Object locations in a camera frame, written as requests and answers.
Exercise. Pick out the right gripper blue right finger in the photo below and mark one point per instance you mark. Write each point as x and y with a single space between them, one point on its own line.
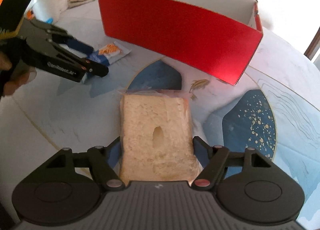
202 151

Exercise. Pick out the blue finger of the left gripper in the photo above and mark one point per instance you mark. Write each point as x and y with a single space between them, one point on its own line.
79 46

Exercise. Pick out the person's left hand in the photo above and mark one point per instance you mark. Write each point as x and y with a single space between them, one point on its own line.
18 76

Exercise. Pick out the blue biscuit packet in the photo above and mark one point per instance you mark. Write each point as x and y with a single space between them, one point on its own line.
99 61

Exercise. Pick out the red and white cardboard box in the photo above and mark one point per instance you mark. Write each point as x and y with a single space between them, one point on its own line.
218 37

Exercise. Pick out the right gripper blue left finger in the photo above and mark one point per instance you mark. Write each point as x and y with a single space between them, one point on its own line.
113 152

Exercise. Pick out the blue rubber glove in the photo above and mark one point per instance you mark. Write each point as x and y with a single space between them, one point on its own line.
50 21

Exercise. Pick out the bagged slice of bread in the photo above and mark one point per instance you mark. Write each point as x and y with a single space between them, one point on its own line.
157 137

